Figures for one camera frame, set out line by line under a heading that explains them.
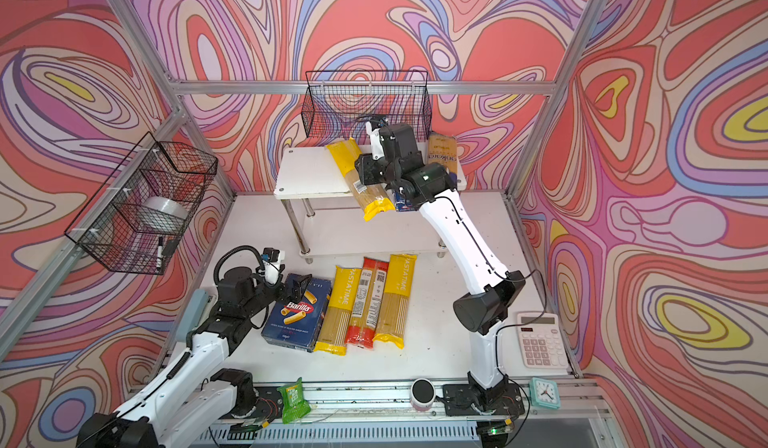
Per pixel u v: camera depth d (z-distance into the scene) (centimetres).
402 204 68
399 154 52
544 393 73
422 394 71
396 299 89
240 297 63
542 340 82
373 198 68
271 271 72
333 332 82
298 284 74
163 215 70
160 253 72
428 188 50
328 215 105
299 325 79
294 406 72
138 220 72
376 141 63
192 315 83
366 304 87
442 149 80
